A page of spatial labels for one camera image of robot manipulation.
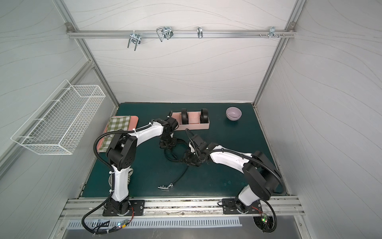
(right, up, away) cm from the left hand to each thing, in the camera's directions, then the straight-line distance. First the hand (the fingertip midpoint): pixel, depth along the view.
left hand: (173, 149), depth 93 cm
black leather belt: (+7, +21, +6) cm, 23 cm away
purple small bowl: (+43, +23, +17) cm, 52 cm away
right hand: (+7, -4, -10) cm, 13 cm away
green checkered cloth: (-45, +16, +14) cm, 50 cm away
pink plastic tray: (-31, +17, +15) cm, 39 cm away
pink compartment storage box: (+13, +17, +14) cm, 25 cm away
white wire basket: (-50, +16, -25) cm, 59 cm away
